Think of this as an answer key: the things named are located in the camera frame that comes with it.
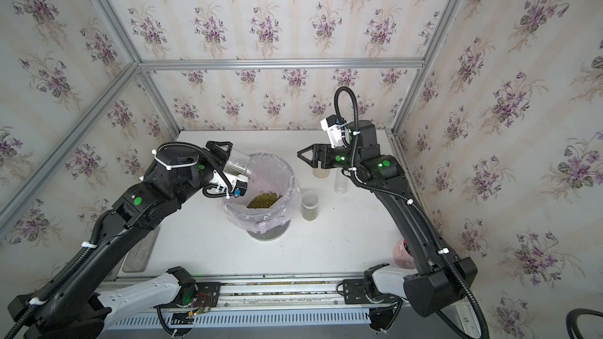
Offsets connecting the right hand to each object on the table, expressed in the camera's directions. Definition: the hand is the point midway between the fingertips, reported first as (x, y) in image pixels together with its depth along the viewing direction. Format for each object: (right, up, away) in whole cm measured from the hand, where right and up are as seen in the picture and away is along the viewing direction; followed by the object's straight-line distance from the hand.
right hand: (312, 153), depth 69 cm
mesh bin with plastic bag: (-13, -6, +3) cm, 15 cm away
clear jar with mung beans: (+14, -12, +30) cm, 35 cm away
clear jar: (0, -19, +14) cm, 23 cm away
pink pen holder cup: (+29, -34, +6) cm, 45 cm away
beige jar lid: (+6, -9, +36) cm, 37 cm away
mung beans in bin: (-18, -19, +24) cm, 36 cm away
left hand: (-26, +2, -4) cm, 27 cm away
